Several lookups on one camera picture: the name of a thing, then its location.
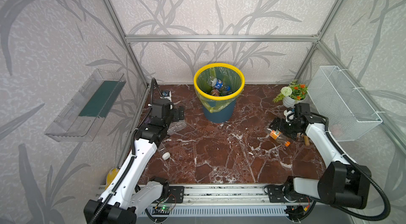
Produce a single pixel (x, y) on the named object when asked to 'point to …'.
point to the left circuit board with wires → (161, 210)
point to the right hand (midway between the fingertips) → (275, 128)
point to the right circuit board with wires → (295, 213)
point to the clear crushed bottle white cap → (176, 126)
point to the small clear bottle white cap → (162, 149)
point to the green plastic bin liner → (230, 77)
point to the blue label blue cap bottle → (226, 90)
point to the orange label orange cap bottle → (276, 134)
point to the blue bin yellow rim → (226, 114)
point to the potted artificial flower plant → (294, 93)
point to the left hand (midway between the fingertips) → (172, 106)
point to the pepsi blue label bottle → (216, 83)
